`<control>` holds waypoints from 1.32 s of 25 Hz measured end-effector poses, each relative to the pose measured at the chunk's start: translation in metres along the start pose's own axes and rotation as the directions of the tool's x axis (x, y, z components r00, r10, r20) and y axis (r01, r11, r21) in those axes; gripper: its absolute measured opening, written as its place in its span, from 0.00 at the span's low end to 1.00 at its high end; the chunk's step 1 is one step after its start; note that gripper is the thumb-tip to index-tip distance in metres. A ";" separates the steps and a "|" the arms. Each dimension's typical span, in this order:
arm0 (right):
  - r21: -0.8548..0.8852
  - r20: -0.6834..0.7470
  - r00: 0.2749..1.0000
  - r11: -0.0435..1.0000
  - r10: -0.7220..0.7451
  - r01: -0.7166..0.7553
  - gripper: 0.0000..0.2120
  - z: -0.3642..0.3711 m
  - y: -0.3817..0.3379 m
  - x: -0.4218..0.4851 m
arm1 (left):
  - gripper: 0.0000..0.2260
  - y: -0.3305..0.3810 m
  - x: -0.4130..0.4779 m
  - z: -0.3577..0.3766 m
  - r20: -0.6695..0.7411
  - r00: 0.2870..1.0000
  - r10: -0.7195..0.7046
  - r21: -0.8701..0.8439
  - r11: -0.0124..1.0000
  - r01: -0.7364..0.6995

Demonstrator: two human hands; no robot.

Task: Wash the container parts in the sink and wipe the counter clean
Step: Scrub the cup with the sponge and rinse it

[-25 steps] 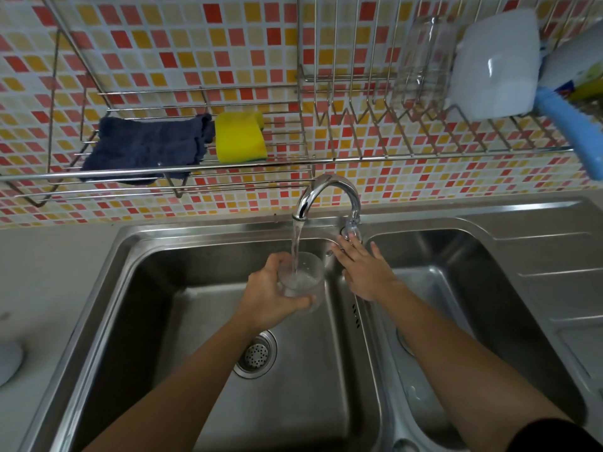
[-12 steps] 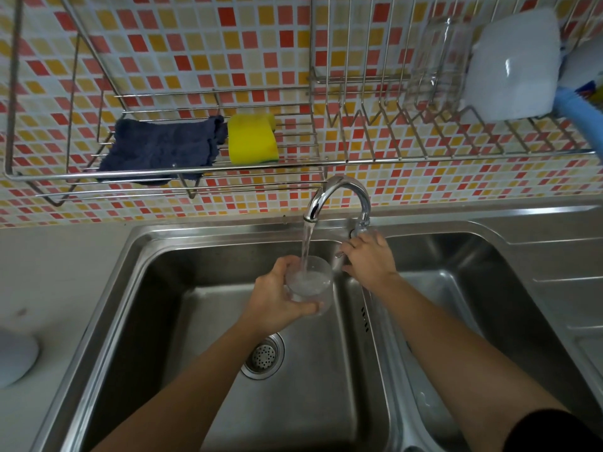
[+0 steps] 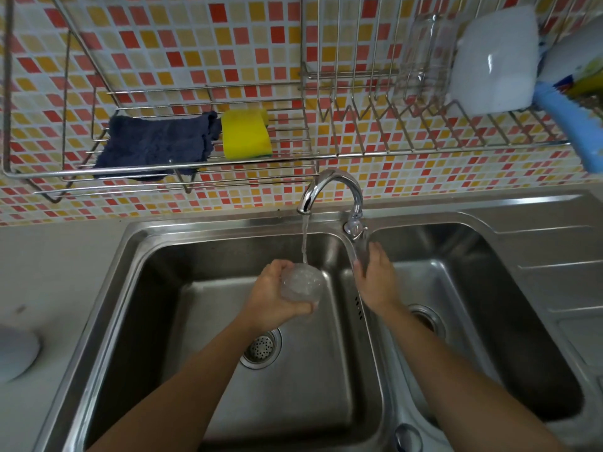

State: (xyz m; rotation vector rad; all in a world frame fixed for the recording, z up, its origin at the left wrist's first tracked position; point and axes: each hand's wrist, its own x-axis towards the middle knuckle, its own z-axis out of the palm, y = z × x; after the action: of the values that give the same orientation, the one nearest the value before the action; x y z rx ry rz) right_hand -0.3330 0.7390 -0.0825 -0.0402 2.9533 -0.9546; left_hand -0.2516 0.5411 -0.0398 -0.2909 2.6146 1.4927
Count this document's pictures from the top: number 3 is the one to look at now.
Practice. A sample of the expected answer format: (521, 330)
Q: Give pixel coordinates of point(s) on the person's right hand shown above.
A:
(379, 282)

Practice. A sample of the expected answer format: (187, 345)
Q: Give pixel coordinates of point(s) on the person's left hand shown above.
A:
(264, 301)

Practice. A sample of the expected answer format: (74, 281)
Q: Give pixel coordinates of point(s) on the clear cup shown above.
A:
(304, 284)

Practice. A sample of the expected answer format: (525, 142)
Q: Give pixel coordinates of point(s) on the chrome faucet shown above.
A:
(351, 183)

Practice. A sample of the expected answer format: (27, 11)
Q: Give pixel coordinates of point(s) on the white plastic cup housing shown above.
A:
(16, 353)

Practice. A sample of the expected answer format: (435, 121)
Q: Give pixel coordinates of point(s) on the person's right forearm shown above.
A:
(461, 390)

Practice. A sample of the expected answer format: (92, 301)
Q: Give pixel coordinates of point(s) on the person's left forearm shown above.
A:
(188, 395)

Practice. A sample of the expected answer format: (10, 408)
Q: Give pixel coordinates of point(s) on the metal sink drain strainer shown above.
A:
(426, 320)
(261, 348)

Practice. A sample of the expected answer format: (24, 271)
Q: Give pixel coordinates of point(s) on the round metal sink cap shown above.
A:
(407, 440)

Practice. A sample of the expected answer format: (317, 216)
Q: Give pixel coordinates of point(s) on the stainless steel double sink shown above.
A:
(542, 249)

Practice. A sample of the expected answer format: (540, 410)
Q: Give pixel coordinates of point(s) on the dark blue cloth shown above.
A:
(151, 143)

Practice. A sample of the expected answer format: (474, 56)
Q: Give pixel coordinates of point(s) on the clear drinking glass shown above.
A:
(424, 56)

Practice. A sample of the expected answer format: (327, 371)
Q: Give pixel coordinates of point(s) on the white mug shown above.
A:
(494, 61)

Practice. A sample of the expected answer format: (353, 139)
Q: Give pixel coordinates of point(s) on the white detergent bottle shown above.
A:
(572, 49)

